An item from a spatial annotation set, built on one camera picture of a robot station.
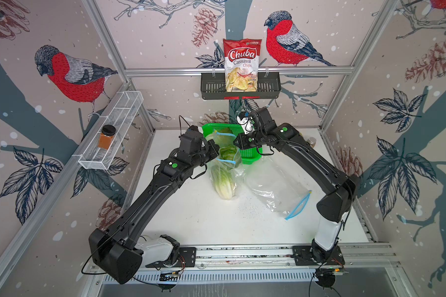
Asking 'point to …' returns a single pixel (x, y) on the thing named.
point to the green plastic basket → (249, 155)
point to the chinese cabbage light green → (228, 153)
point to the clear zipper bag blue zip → (223, 139)
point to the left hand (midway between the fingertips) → (224, 142)
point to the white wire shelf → (120, 117)
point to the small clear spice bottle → (311, 141)
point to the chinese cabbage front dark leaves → (223, 180)
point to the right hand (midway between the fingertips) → (233, 142)
